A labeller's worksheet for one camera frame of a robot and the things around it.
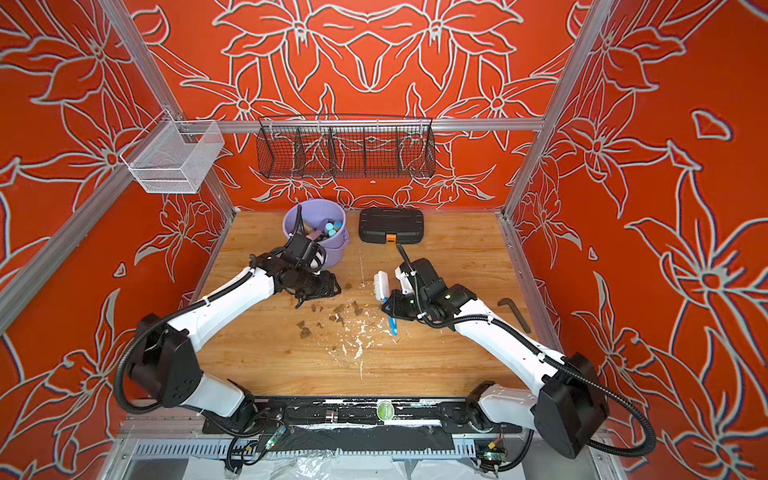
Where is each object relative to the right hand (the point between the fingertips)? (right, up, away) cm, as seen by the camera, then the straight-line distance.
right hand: (383, 304), depth 77 cm
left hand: (-14, +3, +6) cm, 15 cm away
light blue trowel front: (-17, +21, +15) cm, 32 cm away
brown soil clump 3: (-14, -5, +15) cm, 21 cm away
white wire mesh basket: (-66, +44, +15) cm, 80 cm away
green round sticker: (0, -26, -3) cm, 27 cm away
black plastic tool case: (+3, +22, +32) cm, 39 cm away
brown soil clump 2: (-23, -11, +10) cm, 28 cm away
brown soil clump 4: (-22, -4, +15) cm, 28 cm away
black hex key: (+40, -3, +15) cm, 43 cm away
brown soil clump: (-25, -9, +12) cm, 30 cm away
